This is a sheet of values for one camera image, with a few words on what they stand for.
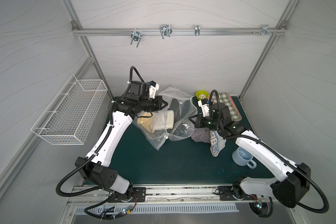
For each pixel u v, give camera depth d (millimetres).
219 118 556
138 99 537
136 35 789
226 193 732
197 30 781
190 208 703
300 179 386
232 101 1182
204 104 661
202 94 1203
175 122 956
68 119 678
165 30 765
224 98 1198
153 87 647
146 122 865
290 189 386
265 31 767
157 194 748
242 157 781
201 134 924
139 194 735
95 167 388
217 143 844
